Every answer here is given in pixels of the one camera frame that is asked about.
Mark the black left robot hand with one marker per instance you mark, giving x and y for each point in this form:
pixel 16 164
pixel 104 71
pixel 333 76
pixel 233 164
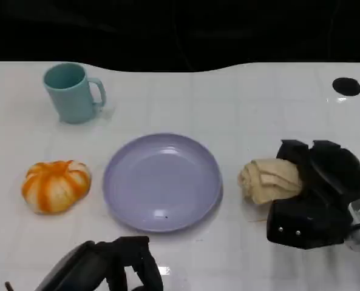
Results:
pixel 107 266

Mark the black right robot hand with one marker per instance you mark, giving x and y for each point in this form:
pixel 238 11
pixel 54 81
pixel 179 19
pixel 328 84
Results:
pixel 325 188

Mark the beige towel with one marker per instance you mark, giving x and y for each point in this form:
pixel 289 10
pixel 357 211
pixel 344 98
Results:
pixel 267 182

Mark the orange and white bread roll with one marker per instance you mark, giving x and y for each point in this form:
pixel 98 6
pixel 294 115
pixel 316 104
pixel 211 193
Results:
pixel 55 188

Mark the lilac plate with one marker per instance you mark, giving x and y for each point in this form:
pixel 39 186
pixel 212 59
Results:
pixel 161 182

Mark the black table grommet hole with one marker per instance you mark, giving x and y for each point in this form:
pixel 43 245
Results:
pixel 346 87

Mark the pale green mug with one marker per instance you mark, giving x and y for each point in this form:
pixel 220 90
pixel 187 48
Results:
pixel 73 97

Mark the black backdrop cloth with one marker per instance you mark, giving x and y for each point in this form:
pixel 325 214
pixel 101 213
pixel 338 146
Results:
pixel 167 30

